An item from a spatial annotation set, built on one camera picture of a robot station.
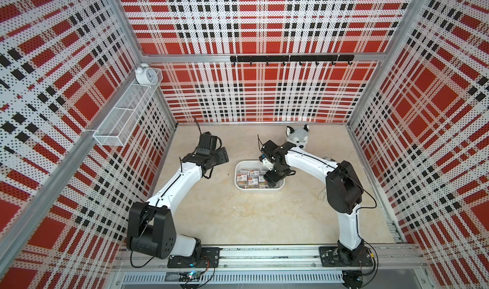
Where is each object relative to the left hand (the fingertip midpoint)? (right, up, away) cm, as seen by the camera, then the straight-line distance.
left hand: (223, 155), depth 88 cm
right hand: (+27, -11, +2) cm, 29 cm away
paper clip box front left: (+9, -12, +3) cm, 15 cm away
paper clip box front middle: (+14, -13, +3) cm, 19 cm away
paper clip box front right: (+18, -13, +3) cm, 23 cm away
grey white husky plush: (+37, +9, +3) cm, 38 cm away
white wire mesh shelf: (-52, +13, +3) cm, 54 cm away
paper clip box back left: (+10, -9, +8) cm, 16 cm away
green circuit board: (-8, -44, -18) cm, 48 cm away
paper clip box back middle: (+14, -10, +8) cm, 18 cm away
